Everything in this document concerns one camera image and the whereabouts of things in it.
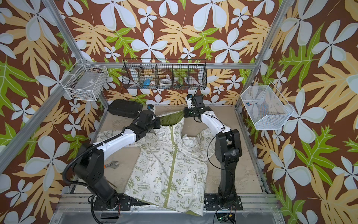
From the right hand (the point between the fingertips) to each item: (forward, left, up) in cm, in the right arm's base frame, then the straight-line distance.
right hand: (184, 110), depth 96 cm
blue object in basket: (+13, +26, +14) cm, 33 cm away
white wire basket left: (+8, +63, +19) cm, 67 cm away
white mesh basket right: (-7, -49, +10) cm, 51 cm away
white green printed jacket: (-36, +9, -16) cm, 41 cm away
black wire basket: (+21, +14, +16) cm, 30 cm away
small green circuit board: (-60, -21, -20) cm, 67 cm away
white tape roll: (+18, +14, +12) cm, 25 cm away
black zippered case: (+15, +49, -13) cm, 53 cm away
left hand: (-8, +17, +2) cm, 19 cm away
